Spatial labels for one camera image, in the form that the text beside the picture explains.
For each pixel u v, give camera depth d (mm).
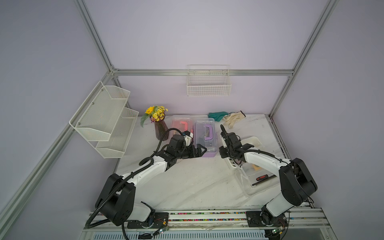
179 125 997
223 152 806
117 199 416
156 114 866
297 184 446
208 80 949
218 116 1181
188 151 729
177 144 645
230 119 1169
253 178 770
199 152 732
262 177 758
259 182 750
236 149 689
